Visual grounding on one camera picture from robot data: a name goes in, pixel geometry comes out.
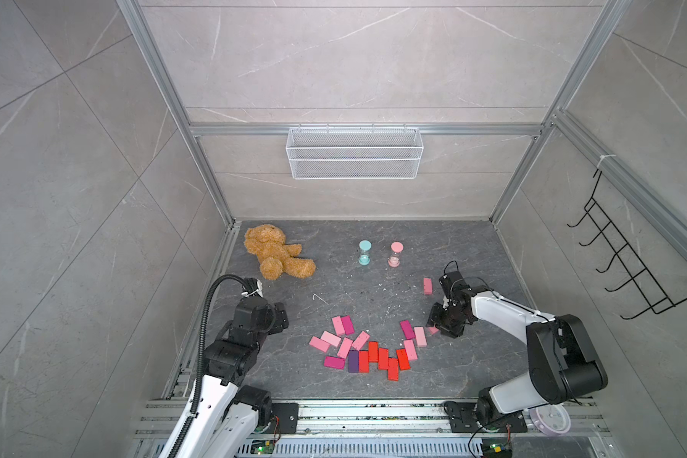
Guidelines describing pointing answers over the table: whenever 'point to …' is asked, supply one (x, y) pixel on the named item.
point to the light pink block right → (410, 350)
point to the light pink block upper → (338, 325)
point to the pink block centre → (344, 348)
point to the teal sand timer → (364, 245)
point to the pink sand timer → (396, 247)
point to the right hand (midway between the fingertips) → (435, 325)
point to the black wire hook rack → (658, 299)
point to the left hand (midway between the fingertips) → (273, 304)
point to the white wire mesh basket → (351, 154)
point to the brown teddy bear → (274, 255)
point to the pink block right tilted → (361, 341)
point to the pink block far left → (320, 343)
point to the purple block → (353, 362)
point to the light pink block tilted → (330, 338)
